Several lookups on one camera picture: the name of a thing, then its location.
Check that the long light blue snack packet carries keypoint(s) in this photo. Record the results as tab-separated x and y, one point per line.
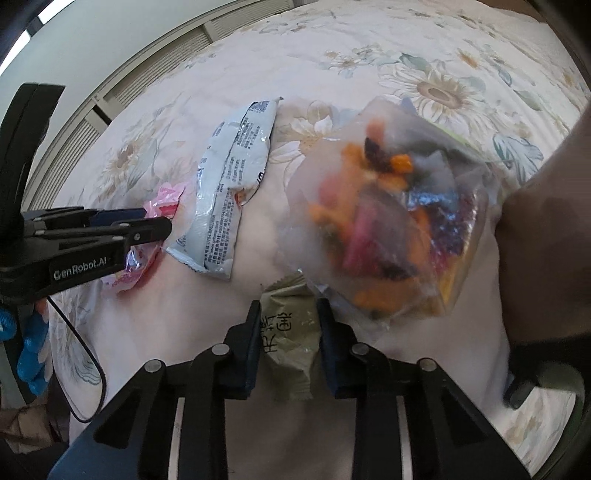
226	184

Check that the person's left hand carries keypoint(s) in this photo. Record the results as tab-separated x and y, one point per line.
32	350

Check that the floral blanket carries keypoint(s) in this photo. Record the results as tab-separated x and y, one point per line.
369	55

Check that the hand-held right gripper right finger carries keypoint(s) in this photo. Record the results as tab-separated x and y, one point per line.
330	350

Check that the clear bag of mixed snacks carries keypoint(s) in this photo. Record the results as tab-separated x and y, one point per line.
369	221

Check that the white slatted cabinet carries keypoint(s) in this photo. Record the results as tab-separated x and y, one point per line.
138	87

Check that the black brown electric kettle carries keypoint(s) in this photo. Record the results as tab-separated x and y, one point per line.
545	240

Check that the window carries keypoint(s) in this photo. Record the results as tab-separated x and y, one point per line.
55	9

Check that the pink cartoon snack packet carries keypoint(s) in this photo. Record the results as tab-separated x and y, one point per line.
161	198

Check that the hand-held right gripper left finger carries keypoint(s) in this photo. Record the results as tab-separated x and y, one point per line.
249	350

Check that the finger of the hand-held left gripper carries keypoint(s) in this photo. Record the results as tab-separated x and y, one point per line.
115	216
143	233

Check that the small green snack packet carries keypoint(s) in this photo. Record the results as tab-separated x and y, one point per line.
291	341

